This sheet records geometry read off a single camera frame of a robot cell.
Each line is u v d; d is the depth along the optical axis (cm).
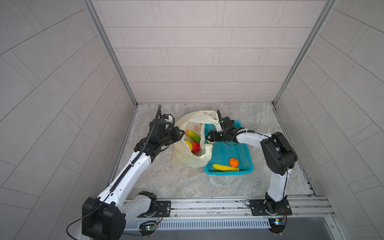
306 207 72
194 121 77
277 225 67
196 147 86
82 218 37
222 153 91
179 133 67
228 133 74
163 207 71
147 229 64
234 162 83
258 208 71
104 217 36
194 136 93
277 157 50
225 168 82
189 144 85
